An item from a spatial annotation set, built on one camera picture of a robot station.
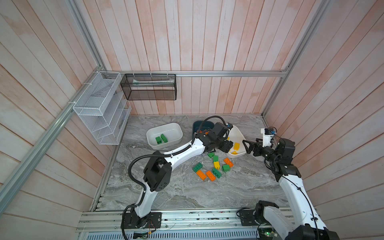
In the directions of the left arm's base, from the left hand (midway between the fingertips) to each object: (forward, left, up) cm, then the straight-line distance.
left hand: (227, 145), depth 83 cm
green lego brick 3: (-7, -1, -15) cm, 16 cm away
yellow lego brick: (+9, -11, -14) cm, 20 cm away
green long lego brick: (-10, +5, -14) cm, 18 cm away
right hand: (0, -12, +6) cm, 13 cm away
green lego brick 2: (+13, +43, -13) cm, 47 cm away
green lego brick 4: (+2, +8, -15) cm, 17 cm away
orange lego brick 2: (-11, +9, -16) cm, 21 cm away
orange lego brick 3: (-2, -4, -16) cm, 16 cm away
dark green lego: (-6, +16, -14) cm, 22 cm away
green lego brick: (+15, +39, -14) cm, 44 cm away
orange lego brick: (-11, +14, -16) cm, 24 cm away
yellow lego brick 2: (+5, -9, -16) cm, 19 cm away
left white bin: (+20, +33, -14) cm, 42 cm away
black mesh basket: (+44, +50, +9) cm, 67 cm away
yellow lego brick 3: (-6, +4, -14) cm, 15 cm away
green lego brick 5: (0, +4, -16) cm, 17 cm away
